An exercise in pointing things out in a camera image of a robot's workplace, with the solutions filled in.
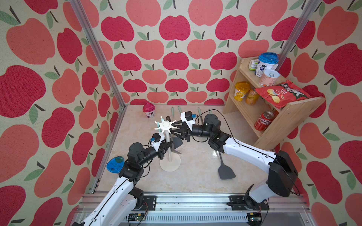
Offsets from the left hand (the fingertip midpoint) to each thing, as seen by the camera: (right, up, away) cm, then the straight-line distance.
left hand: (171, 143), depth 71 cm
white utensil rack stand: (-3, -17, +17) cm, 24 cm away
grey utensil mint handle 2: (+4, +20, +48) cm, 52 cm away
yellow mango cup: (+44, +32, +18) cm, 57 cm away
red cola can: (+48, +12, +1) cm, 49 cm away
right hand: (0, +7, -5) cm, 9 cm away
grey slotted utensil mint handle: (+31, -20, +14) cm, 40 cm away
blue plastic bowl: (-32, -13, +7) cm, 36 cm away
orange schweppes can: (+50, +26, +16) cm, 59 cm away
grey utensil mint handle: (0, -5, +8) cm, 9 cm away
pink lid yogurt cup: (-20, +20, +36) cm, 46 cm away
